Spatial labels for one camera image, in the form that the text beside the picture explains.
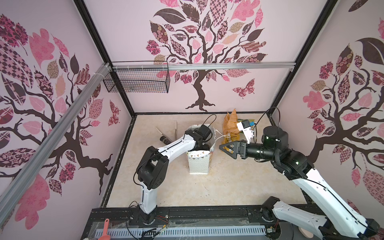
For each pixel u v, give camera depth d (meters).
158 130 1.07
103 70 0.82
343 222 0.37
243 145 0.52
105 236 0.67
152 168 0.49
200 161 0.74
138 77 0.95
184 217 0.75
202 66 0.92
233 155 0.51
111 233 0.70
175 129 1.09
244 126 0.55
